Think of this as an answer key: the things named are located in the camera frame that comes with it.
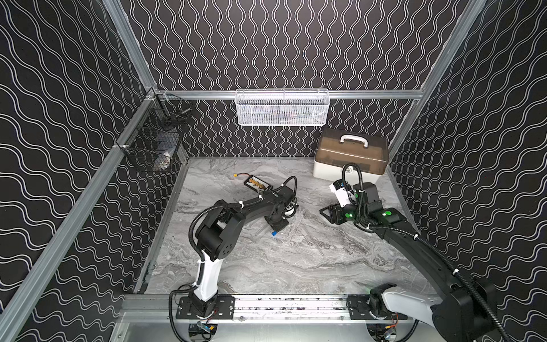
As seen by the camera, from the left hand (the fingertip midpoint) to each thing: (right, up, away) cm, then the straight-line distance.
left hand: (277, 221), depth 94 cm
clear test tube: (-1, -5, -2) cm, 6 cm away
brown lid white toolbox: (+27, +33, +3) cm, 43 cm away
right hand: (+19, +8, -13) cm, 25 cm away
